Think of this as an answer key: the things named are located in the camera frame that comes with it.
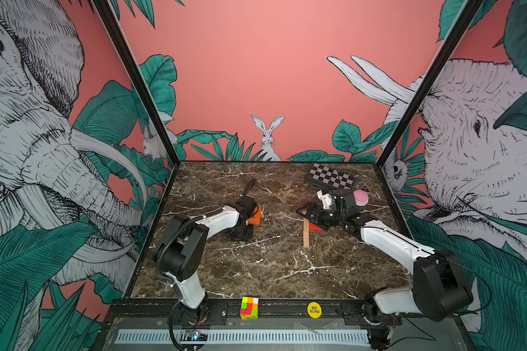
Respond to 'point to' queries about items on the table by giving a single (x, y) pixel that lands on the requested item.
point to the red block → (314, 227)
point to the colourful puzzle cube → (249, 310)
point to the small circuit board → (198, 336)
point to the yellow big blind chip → (314, 310)
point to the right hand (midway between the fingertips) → (301, 212)
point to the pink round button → (361, 197)
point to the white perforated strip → (246, 336)
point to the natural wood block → (306, 232)
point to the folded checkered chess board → (329, 177)
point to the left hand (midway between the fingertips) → (247, 235)
